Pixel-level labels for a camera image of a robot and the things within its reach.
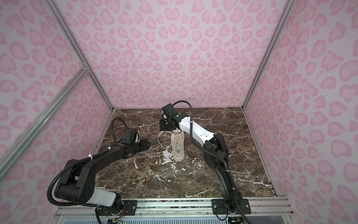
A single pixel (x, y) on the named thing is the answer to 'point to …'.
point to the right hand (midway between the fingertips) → (162, 125)
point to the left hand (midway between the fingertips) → (147, 143)
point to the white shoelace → (164, 138)
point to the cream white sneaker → (178, 145)
